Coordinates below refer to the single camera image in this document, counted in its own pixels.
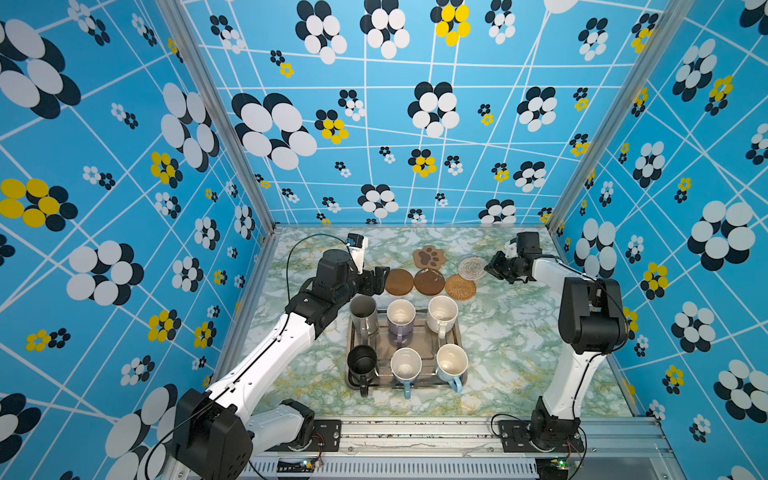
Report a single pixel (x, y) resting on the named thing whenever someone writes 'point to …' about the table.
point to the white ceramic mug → (442, 314)
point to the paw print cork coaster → (429, 258)
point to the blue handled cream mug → (451, 364)
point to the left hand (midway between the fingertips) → (378, 265)
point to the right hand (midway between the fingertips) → (487, 266)
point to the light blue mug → (406, 364)
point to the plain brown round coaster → (398, 282)
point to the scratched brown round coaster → (429, 282)
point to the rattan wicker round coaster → (460, 288)
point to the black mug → (362, 361)
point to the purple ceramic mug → (401, 315)
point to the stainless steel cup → (363, 310)
